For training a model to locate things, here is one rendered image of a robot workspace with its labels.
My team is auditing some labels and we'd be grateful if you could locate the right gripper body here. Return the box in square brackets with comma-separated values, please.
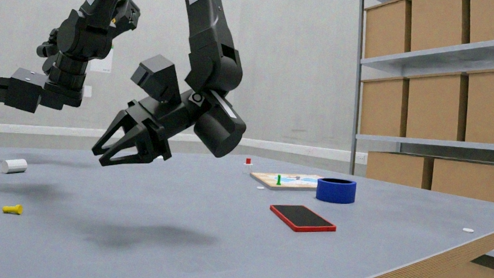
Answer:
[125, 99, 190, 161]

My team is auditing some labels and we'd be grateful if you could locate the white cylinder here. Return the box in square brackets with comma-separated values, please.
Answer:
[1, 159, 27, 173]

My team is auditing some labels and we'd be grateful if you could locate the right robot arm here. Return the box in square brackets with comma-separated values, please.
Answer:
[44, 0, 246, 158]

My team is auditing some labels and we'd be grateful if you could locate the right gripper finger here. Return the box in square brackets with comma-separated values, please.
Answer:
[99, 124, 153, 166]
[92, 109, 132, 156]

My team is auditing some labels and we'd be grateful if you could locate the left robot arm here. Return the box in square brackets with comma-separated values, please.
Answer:
[36, 0, 141, 75]

